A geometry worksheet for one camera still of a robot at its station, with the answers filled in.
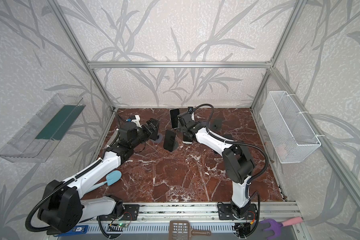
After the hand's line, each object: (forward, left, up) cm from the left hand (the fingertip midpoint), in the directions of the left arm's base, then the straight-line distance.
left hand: (159, 120), depth 80 cm
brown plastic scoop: (-47, -13, -24) cm, 54 cm away
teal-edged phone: (-15, -16, +7) cm, 23 cm away
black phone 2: (+2, -3, -25) cm, 25 cm away
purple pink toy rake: (-46, -58, -23) cm, 77 cm away
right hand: (+9, -16, -10) cm, 21 cm away
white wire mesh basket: (-18, -59, +10) cm, 63 cm away
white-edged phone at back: (+19, -6, -15) cm, 25 cm away
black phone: (-10, 0, +2) cm, 10 cm away
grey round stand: (+4, +4, -25) cm, 26 cm away
